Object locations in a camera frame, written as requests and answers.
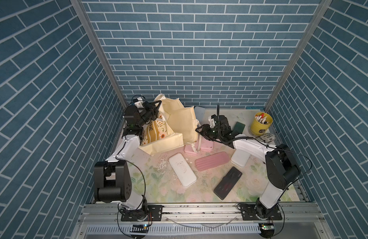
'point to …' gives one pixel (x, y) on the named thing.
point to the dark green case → (239, 127)
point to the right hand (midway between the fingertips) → (197, 131)
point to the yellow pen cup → (260, 124)
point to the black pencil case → (227, 182)
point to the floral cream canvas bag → (174, 126)
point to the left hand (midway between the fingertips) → (166, 101)
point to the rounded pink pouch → (210, 161)
